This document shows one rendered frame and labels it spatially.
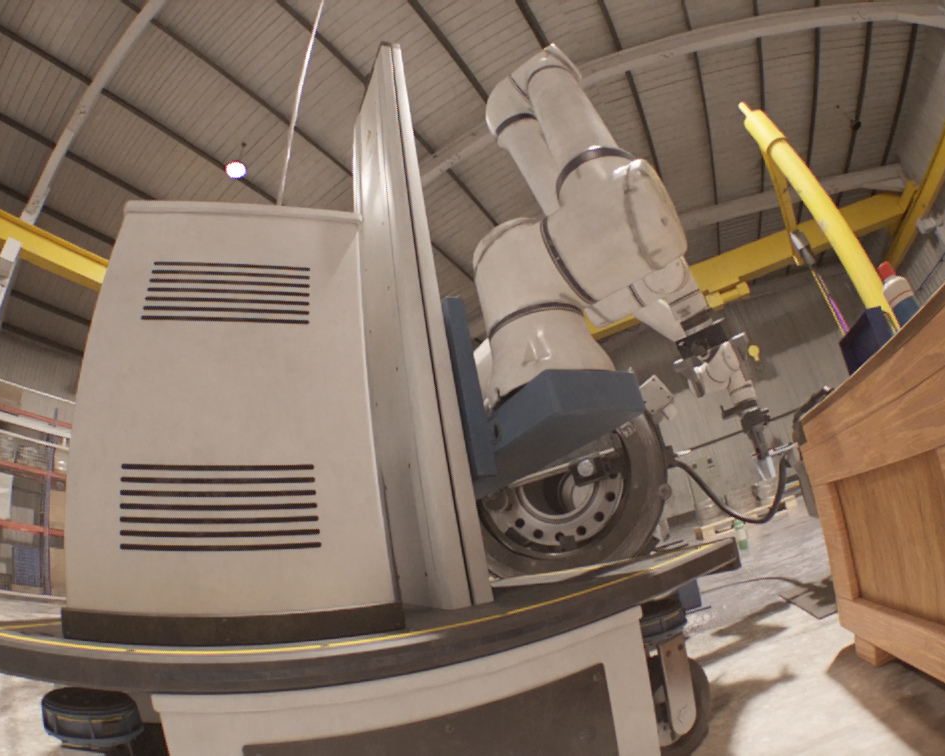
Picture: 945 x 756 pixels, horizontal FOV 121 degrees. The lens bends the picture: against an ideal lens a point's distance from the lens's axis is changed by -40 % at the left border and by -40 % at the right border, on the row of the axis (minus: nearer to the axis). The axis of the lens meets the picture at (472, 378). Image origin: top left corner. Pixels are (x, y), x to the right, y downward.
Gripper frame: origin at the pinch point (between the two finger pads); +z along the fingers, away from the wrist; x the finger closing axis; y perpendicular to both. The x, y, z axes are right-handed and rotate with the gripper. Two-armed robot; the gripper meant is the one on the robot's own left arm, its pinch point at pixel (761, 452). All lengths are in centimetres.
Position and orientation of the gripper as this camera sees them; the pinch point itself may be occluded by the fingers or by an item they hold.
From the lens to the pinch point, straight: 154.2
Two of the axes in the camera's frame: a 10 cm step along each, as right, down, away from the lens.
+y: 9.0, -3.0, -3.0
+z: 1.7, 9.0, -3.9
